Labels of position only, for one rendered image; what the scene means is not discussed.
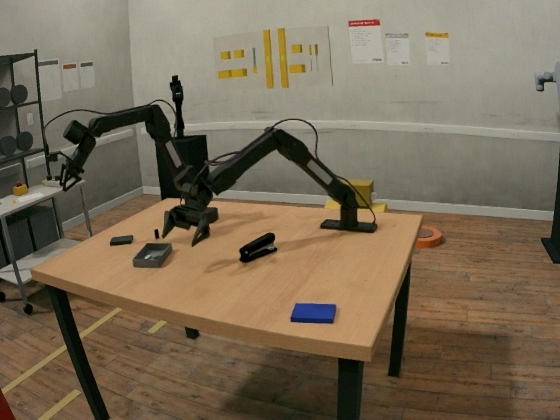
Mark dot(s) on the blue flat rectangular block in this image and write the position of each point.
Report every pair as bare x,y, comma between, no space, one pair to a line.
313,313

